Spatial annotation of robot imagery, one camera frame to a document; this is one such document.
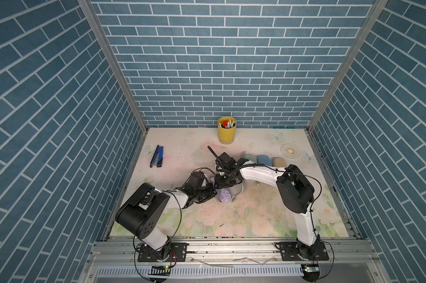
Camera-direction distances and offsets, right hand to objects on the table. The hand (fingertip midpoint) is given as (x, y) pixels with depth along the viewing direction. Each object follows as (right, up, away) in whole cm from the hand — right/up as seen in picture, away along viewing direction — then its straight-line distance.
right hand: (217, 186), depth 92 cm
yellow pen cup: (+5, +27, +18) cm, 33 cm away
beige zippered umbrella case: (+36, +12, +8) cm, 38 cm away
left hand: (+3, -3, -2) cm, 5 cm away
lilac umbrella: (+3, -2, -8) cm, 9 cm away
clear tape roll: (+45, +18, +18) cm, 52 cm away
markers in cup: (+6, +35, +13) cm, 37 cm away
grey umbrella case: (+9, -1, -3) cm, 10 cm away
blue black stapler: (-36, +14, +12) cm, 41 cm away
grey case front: (+20, +14, +11) cm, 27 cm away
